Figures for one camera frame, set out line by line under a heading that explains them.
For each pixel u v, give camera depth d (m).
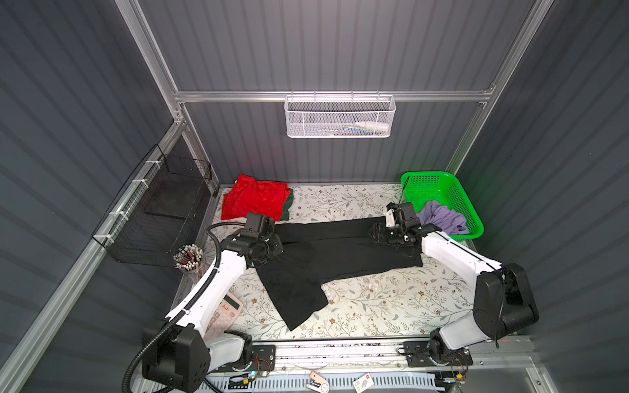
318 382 0.68
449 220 0.99
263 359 0.73
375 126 0.94
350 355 0.76
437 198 1.14
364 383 0.69
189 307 0.43
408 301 0.85
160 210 0.74
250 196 1.09
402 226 0.70
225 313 0.80
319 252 0.94
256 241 0.61
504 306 0.45
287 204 1.09
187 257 0.78
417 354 0.74
